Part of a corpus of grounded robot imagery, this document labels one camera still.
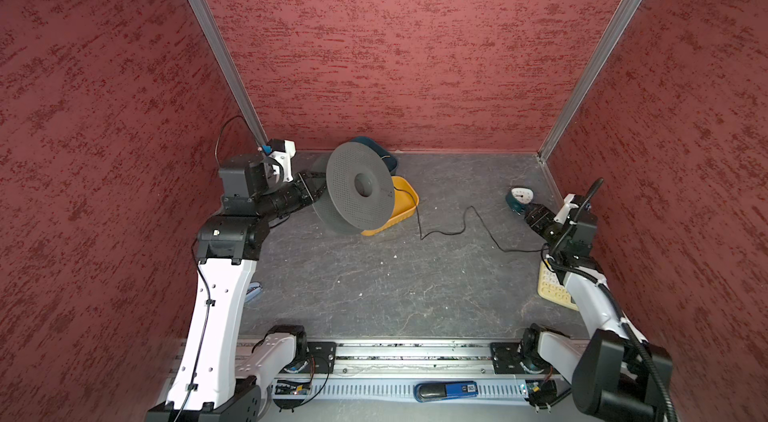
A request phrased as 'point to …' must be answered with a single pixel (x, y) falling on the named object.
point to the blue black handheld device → (432, 391)
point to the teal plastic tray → (390, 161)
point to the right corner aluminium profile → (586, 100)
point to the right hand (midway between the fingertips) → (529, 212)
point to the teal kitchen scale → (518, 198)
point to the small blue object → (253, 289)
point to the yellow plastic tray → (405, 202)
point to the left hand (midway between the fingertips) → (330, 185)
